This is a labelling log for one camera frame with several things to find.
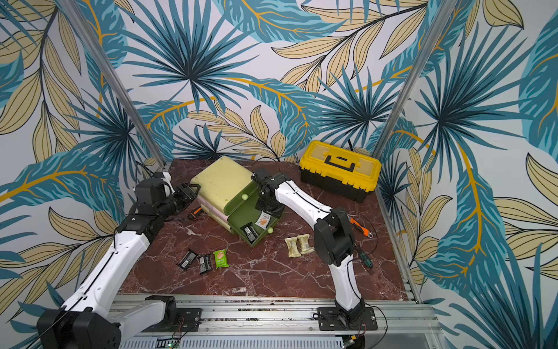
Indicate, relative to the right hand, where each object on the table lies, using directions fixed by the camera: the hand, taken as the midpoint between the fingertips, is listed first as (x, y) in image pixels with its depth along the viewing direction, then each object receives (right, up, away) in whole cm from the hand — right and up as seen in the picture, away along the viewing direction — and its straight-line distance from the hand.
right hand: (265, 210), depth 90 cm
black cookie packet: (-6, -8, -4) cm, 11 cm away
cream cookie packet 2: (+16, -15, -1) cm, 22 cm away
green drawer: (-9, +1, -5) cm, 10 cm away
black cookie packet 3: (-23, -19, -6) cm, 31 cm away
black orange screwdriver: (-32, -3, +6) cm, 33 cm away
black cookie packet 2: (-31, -19, -4) cm, 36 cm away
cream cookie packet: (+11, -16, -2) cm, 20 cm away
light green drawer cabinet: (-13, +7, -10) cm, 18 cm away
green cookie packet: (-17, -18, -4) cm, 25 cm away
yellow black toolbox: (+34, +17, +5) cm, 38 cm away
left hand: (-23, +8, -13) cm, 28 cm away
